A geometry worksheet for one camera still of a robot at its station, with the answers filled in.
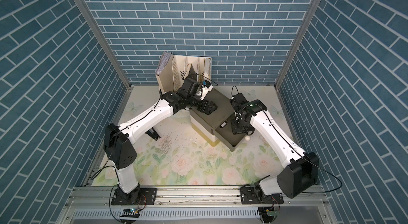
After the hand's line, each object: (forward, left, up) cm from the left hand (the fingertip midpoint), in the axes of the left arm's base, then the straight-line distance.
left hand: (214, 105), depth 81 cm
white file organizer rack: (+34, +10, -3) cm, 35 cm away
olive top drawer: (-18, -8, -4) cm, 20 cm away
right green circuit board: (-44, -26, -21) cm, 55 cm away
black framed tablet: (+30, +14, -5) cm, 33 cm away
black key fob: (-7, -5, -6) cm, 11 cm away
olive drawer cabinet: (-10, -1, -5) cm, 11 cm away
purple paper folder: (+31, +29, +7) cm, 43 cm away
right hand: (-11, -12, -6) cm, 18 cm away
